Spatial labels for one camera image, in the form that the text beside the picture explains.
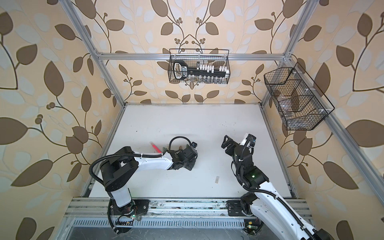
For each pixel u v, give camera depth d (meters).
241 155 0.54
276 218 0.54
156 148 0.96
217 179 0.84
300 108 0.74
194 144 0.82
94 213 0.74
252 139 0.66
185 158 0.69
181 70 0.84
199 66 0.81
